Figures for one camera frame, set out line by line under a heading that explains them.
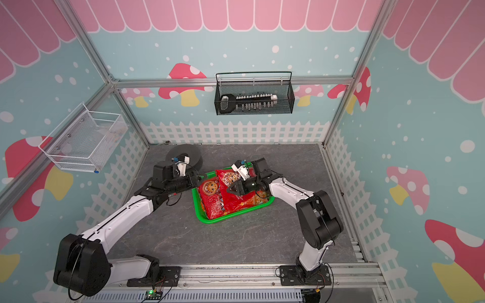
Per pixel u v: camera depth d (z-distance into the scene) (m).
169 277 0.75
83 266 0.40
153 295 0.73
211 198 0.83
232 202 0.83
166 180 0.65
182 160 0.77
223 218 0.81
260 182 0.71
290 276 0.74
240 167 0.79
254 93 0.93
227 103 0.89
